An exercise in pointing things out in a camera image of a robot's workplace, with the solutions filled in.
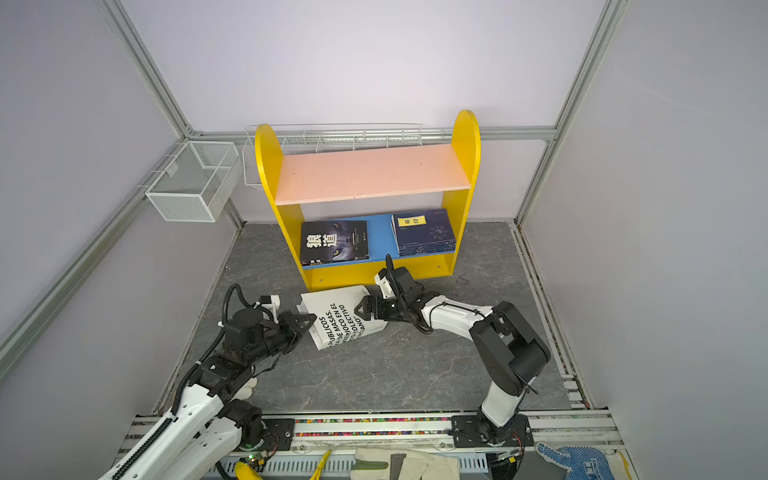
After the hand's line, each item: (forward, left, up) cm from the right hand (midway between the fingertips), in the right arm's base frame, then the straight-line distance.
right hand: (365, 313), depth 88 cm
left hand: (-7, +11, +10) cm, 16 cm away
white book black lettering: (-5, +7, +6) cm, 11 cm away
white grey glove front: (-36, -8, -6) cm, 37 cm away
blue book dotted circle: (+23, -18, +10) cm, 31 cm away
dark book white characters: (+19, +13, +11) cm, 25 cm away
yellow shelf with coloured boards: (+49, +10, -3) cm, 50 cm away
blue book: (+18, -18, +10) cm, 27 cm away
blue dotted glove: (-35, -53, -8) cm, 64 cm away
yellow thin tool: (-38, +9, -4) cm, 39 cm away
